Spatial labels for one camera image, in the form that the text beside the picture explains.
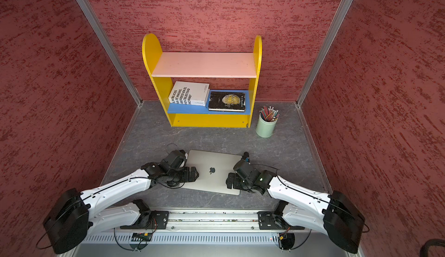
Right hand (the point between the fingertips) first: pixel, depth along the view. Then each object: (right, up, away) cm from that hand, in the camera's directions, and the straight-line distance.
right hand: (234, 187), depth 81 cm
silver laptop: (-11, +7, +8) cm, 15 cm away
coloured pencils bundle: (+21, +36, +16) cm, 44 cm away
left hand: (-22, +3, +2) cm, 22 cm away
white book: (-26, +48, +19) cm, 58 cm away
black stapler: (+6, +13, +9) cm, 17 cm away
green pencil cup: (+19, +27, +18) cm, 37 cm away
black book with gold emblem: (-3, +43, +19) cm, 47 cm away
